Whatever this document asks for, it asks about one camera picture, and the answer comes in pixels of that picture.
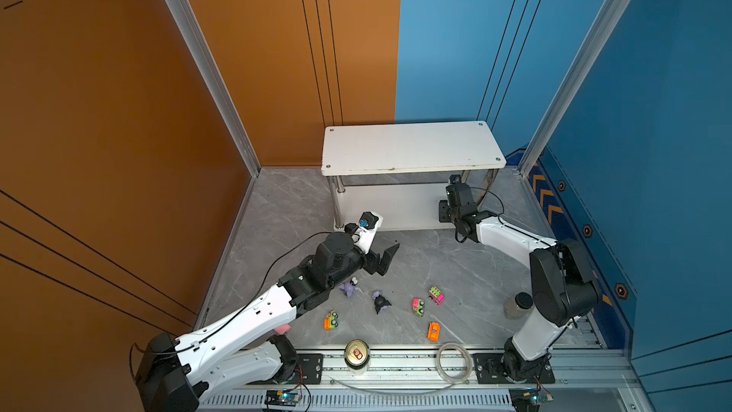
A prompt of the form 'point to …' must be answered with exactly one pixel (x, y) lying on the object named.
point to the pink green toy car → (417, 306)
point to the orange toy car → (434, 331)
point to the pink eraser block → (283, 329)
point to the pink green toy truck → (435, 294)
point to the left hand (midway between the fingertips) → (384, 233)
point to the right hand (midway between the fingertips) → (446, 204)
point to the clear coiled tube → (465, 378)
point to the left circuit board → (283, 397)
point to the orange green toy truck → (331, 321)
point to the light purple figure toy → (349, 287)
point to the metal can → (356, 357)
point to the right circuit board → (528, 400)
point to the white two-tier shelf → (400, 172)
